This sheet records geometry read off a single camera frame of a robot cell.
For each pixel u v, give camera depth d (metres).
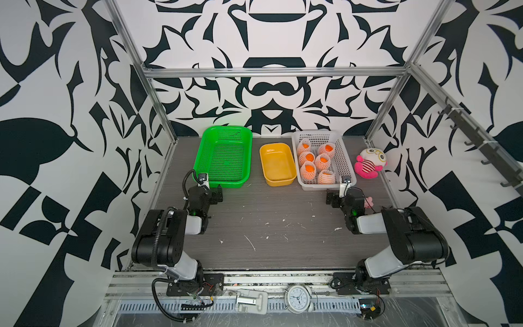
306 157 1.02
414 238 0.46
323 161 0.99
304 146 1.05
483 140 0.59
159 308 0.69
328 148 1.05
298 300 0.68
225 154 1.11
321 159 1.00
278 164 1.08
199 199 0.71
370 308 0.71
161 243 0.42
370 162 1.02
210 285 0.73
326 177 0.94
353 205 0.73
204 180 0.81
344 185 0.82
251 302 0.69
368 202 0.93
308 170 0.97
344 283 0.75
